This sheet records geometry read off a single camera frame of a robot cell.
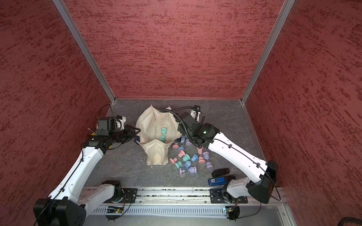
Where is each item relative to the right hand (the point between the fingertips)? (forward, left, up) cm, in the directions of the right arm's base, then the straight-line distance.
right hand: (188, 127), depth 74 cm
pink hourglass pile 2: (-10, -8, -22) cm, 26 cm away
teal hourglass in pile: (-12, +6, -21) cm, 25 cm away
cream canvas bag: (+13, +23, -23) cm, 35 cm away
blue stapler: (-23, -15, -21) cm, 34 cm away
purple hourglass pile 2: (+1, 0, -21) cm, 21 cm away
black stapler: (-17, -18, -24) cm, 34 cm away
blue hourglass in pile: (-8, -4, -22) cm, 24 cm away
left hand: (0, +28, -5) cm, 28 cm away
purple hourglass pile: (-13, -13, -22) cm, 29 cm away
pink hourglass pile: (-6, +4, -22) cm, 23 cm away
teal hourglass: (+8, +17, -23) cm, 30 cm away
